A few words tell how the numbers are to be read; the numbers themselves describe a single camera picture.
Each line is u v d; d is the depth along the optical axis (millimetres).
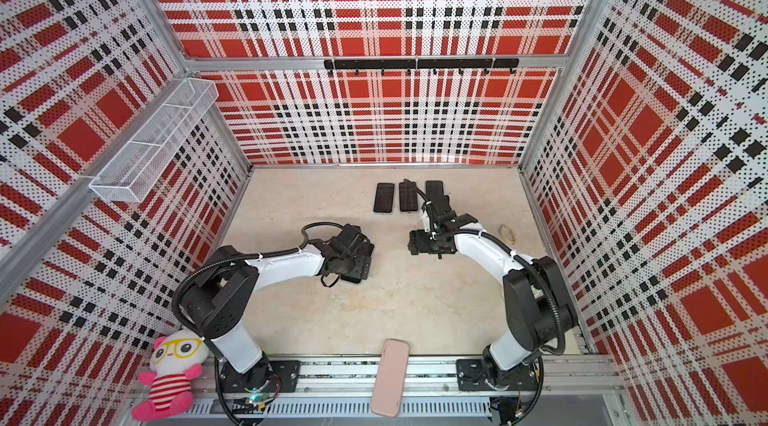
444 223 673
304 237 689
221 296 462
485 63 884
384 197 1117
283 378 734
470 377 727
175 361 708
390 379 731
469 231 604
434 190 1115
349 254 759
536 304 444
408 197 1150
